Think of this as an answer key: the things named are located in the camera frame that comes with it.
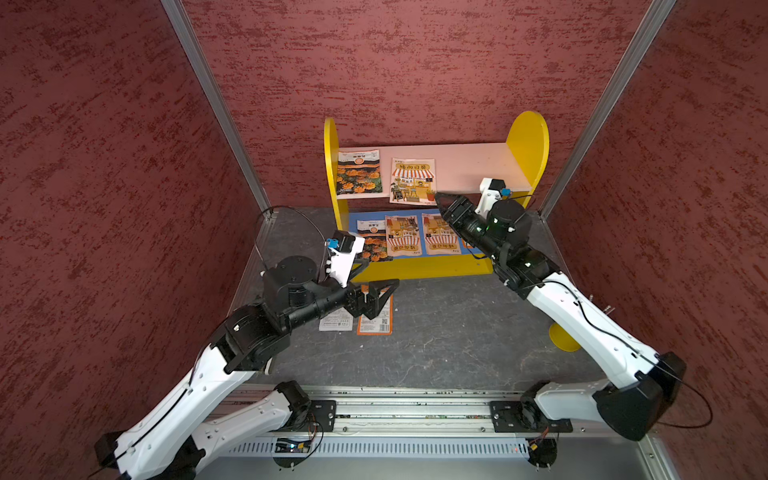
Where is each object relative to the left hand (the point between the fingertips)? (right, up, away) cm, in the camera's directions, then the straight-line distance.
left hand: (378, 279), depth 58 cm
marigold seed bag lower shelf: (-3, +10, +37) cm, 39 cm away
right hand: (+12, +16, +10) cm, 22 cm away
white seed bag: (-15, -17, +32) cm, 39 cm away
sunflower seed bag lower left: (+6, +9, +37) cm, 38 cm away
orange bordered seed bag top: (-1, -18, +32) cm, 36 cm away
